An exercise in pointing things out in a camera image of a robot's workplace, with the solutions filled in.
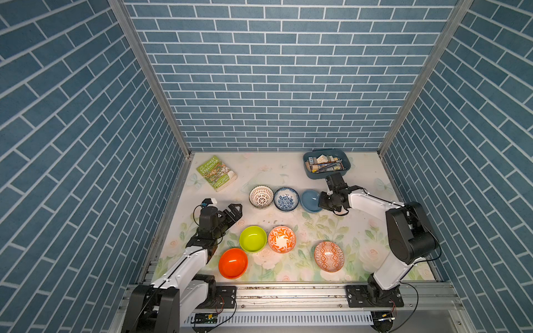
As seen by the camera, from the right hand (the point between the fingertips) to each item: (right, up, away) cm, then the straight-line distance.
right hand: (321, 203), depth 96 cm
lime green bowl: (-31, -14, -9) cm, 35 cm away
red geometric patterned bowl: (0, -19, -14) cm, 24 cm away
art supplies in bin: (+5, +19, +16) cm, 26 cm away
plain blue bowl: (-5, +1, +1) cm, 5 cm away
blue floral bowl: (-17, +2, +1) cm, 17 cm away
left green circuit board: (-46, -37, -24) cm, 64 cm away
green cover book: (-53, +14, +12) cm, 56 cm away
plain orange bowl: (-38, -20, -17) cm, 46 cm away
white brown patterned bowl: (-29, +3, +3) cm, 29 cm away
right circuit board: (+15, -36, -26) cm, 47 cm away
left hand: (-36, -1, -10) cm, 37 cm away
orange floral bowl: (-19, -14, -9) cm, 25 cm away
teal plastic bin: (+15, +25, +20) cm, 35 cm away
